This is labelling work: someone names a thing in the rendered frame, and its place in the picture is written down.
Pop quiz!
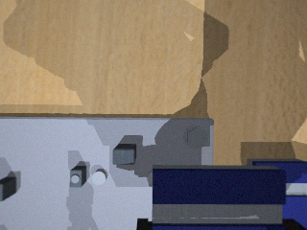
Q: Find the blue rectangular block with slot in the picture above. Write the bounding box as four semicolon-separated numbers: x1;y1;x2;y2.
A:
153;165;286;230
247;159;307;229

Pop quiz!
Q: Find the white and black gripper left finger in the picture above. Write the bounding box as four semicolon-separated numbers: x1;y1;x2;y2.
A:
136;218;153;230

